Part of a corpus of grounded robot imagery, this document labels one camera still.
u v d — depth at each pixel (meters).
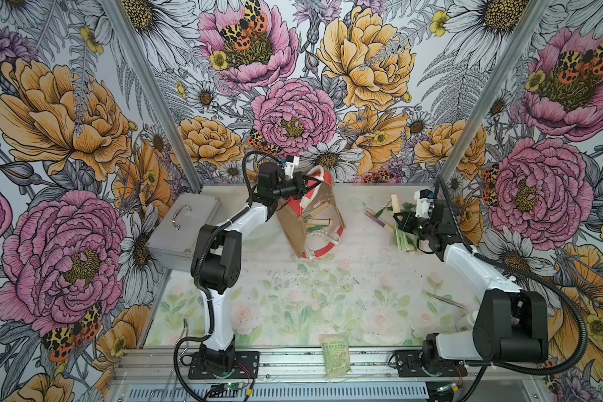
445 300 0.87
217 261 0.54
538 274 0.74
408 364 0.74
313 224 1.03
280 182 0.81
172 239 0.85
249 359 0.76
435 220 0.69
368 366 0.76
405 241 0.82
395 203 0.89
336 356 0.73
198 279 0.56
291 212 0.89
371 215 1.09
